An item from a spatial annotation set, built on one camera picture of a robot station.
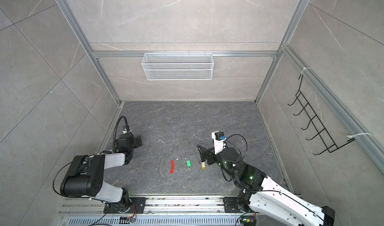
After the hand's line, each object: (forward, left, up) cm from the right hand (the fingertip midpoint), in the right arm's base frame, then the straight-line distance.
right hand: (205, 142), depth 70 cm
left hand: (+17, +47, -17) cm, 53 cm away
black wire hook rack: (-6, -51, +7) cm, 51 cm away
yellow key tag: (-2, 0, -24) cm, 24 cm away
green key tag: (-1, +9, -24) cm, 25 cm away
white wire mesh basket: (+55, +16, +7) cm, 58 cm away
